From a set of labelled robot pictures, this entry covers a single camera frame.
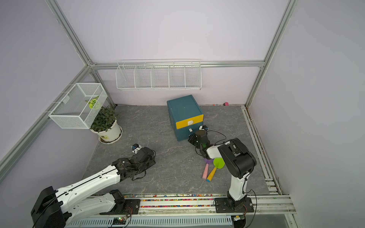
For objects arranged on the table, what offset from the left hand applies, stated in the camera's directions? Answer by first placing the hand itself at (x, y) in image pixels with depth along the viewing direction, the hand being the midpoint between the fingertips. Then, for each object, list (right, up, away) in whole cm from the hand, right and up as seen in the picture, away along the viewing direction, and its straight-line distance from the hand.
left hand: (153, 160), depth 81 cm
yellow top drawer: (+21, +22, +4) cm, 31 cm away
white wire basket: (-45, +31, +3) cm, 54 cm away
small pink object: (+54, +38, +43) cm, 78 cm away
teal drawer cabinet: (+19, +26, +4) cm, 33 cm away
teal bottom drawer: (+18, +12, +16) cm, 27 cm away
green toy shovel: (+40, -4, +8) cm, 41 cm away
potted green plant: (-31, +19, +7) cm, 37 cm away
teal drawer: (+21, +17, +10) cm, 29 cm away
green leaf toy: (-35, +34, -1) cm, 49 cm away
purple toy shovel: (+33, -3, +8) cm, 34 cm away
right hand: (+20, +13, +16) cm, 29 cm away
